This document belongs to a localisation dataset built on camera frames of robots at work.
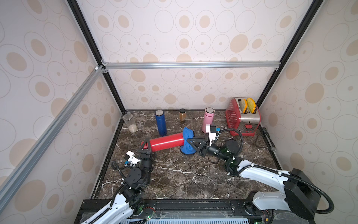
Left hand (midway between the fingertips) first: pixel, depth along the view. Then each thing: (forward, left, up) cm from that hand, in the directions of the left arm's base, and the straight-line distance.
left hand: (155, 140), depth 67 cm
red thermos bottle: (-1, -8, 0) cm, 8 cm away
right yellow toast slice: (+35, -61, -8) cm, 70 cm away
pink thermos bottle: (+26, -31, -13) cm, 42 cm away
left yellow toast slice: (+36, -55, -9) cm, 67 cm away
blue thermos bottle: (+24, +2, -16) cm, 29 cm away
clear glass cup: (+26, +24, -15) cm, 39 cm away
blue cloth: (-4, -15, -1) cm, 16 cm away
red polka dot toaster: (+24, -57, -16) cm, 64 cm away
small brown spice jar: (+38, -13, -23) cm, 47 cm away
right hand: (-4, -15, +2) cm, 16 cm away
